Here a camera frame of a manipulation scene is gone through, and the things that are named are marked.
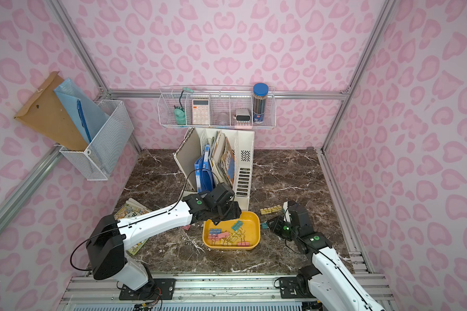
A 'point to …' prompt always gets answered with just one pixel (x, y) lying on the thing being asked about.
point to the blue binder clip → (215, 230)
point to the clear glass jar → (223, 119)
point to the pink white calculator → (200, 111)
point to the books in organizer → (222, 158)
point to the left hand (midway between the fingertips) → (238, 209)
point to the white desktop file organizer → (242, 144)
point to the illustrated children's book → (132, 208)
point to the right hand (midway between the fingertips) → (267, 221)
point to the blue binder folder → (203, 173)
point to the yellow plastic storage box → (243, 233)
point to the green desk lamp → (179, 112)
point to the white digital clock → (242, 116)
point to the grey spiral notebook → (188, 155)
